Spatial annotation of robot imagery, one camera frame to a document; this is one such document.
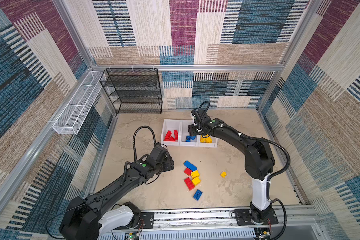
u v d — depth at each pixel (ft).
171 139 3.24
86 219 1.26
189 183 2.75
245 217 2.40
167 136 3.35
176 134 3.39
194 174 2.85
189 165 3.00
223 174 2.86
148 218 2.45
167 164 2.39
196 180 2.74
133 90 3.63
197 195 2.66
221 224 2.39
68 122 2.99
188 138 3.25
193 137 3.32
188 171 2.90
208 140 3.24
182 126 3.35
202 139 3.23
